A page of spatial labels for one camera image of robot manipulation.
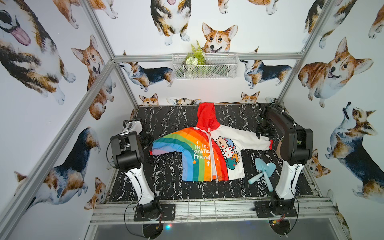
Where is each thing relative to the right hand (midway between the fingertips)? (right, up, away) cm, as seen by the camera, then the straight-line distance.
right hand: (262, 135), depth 91 cm
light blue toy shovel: (+1, -19, -5) cm, 20 cm away
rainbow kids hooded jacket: (-30, -11, +4) cm, 32 cm away
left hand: (-68, -6, +6) cm, 69 cm away
